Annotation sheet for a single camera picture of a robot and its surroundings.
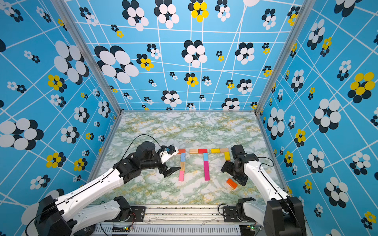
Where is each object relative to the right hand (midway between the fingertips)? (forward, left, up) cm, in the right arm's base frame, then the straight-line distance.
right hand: (231, 174), depth 83 cm
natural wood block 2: (+17, +22, -3) cm, 28 cm away
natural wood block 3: (+18, +2, -3) cm, 18 cm away
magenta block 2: (+2, +14, -3) cm, 14 cm away
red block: (+18, +16, -4) cm, 25 cm away
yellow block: (+18, +7, -4) cm, 20 cm away
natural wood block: (+6, +29, -2) cm, 29 cm away
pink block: (+1, +29, -3) cm, 29 cm away
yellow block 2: (+13, 0, -3) cm, 13 cm away
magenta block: (+7, +14, -4) cm, 16 cm away
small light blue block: (+13, +14, -3) cm, 19 cm away
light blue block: (+12, +29, -2) cm, 31 cm away
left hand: (+3, +29, +15) cm, 33 cm away
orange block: (-3, 0, -4) cm, 5 cm away
